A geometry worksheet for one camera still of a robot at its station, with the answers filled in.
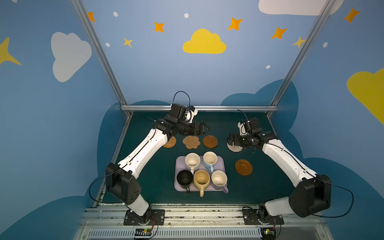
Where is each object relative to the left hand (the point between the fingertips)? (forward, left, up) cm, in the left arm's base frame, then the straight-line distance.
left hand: (202, 128), depth 76 cm
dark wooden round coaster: (+11, -7, -28) cm, 31 cm away
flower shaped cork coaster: (+10, +6, -28) cm, 31 cm away
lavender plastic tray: (-7, +13, -28) cm, 32 cm away
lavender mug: (-17, -11, -27) cm, 33 cm away
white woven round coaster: (+5, -24, -28) cm, 37 cm away
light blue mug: (-5, -6, -23) cm, 25 cm away
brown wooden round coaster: (-8, -28, -29) cm, 41 cm away
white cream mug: (-5, +5, -26) cm, 27 cm away
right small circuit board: (-42, -33, -31) cm, 62 cm away
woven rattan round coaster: (+10, +20, -29) cm, 37 cm away
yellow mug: (-17, -1, -27) cm, 32 cm away
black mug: (-17, +9, -26) cm, 33 cm away
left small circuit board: (-43, +29, -32) cm, 61 cm away
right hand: (+1, -20, -11) cm, 22 cm away
